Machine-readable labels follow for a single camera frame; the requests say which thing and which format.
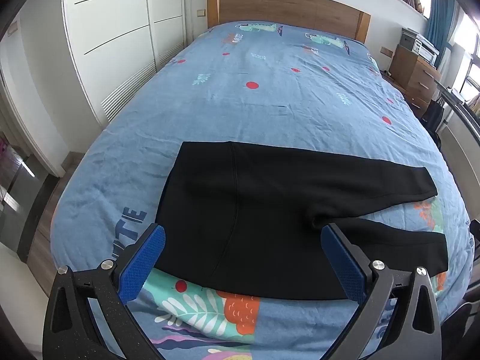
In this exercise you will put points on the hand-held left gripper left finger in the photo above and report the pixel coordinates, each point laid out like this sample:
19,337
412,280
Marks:
144,262

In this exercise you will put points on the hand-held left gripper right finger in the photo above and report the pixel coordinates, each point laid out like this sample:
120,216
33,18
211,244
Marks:
343,264

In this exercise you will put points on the black pants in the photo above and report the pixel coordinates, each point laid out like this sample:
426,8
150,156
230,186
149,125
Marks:
262,213

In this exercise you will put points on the black bag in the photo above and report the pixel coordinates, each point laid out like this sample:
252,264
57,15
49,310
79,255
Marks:
434,116

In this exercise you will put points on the pink object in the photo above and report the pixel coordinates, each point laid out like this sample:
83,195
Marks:
2,150

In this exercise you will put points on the blue printed bed sheet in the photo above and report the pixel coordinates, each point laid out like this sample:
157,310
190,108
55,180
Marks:
262,101

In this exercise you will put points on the wooden dresser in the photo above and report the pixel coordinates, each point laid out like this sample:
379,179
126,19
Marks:
412,75

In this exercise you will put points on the grey printer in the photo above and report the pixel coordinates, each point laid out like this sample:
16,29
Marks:
420,45

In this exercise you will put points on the white wardrobe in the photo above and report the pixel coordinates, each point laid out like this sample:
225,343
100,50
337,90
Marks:
112,26

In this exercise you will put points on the window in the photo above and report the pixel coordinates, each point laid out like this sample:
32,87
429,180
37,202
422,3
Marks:
470,56

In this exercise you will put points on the blue curtain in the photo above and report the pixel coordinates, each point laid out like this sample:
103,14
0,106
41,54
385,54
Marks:
442,22

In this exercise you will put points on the wooden headboard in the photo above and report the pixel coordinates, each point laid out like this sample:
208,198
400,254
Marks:
285,5

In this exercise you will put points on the wall switch plate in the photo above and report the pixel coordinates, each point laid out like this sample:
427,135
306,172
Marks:
386,50
201,12

